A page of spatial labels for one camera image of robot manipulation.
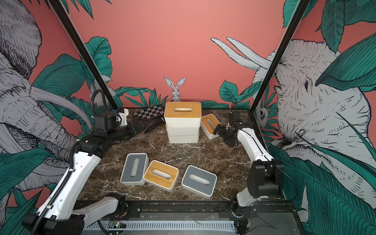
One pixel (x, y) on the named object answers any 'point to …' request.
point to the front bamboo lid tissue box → (161, 175)
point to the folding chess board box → (153, 111)
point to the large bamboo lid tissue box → (182, 114)
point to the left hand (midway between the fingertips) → (146, 123)
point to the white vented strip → (167, 225)
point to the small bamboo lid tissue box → (209, 123)
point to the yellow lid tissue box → (182, 131)
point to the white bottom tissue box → (183, 139)
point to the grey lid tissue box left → (134, 169)
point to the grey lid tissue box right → (199, 181)
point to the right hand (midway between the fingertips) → (217, 133)
